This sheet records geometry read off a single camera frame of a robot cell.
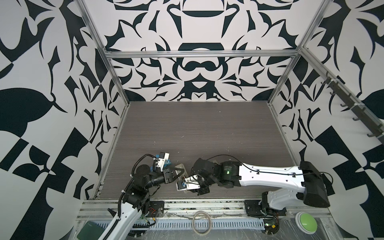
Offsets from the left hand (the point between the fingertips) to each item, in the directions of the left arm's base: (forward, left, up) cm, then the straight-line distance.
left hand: (184, 170), depth 72 cm
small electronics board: (-22, -40, -15) cm, 48 cm away
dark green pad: (-21, +43, -13) cm, 50 cm away
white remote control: (-2, 0, +1) cm, 2 cm away
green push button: (-22, -56, -13) cm, 61 cm away
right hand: (-6, -1, 0) cm, 6 cm away
